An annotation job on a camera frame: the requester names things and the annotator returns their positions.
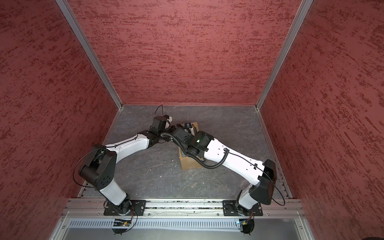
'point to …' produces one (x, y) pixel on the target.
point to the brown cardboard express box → (188, 162)
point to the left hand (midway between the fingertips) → (181, 134)
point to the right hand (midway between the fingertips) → (189, 151)
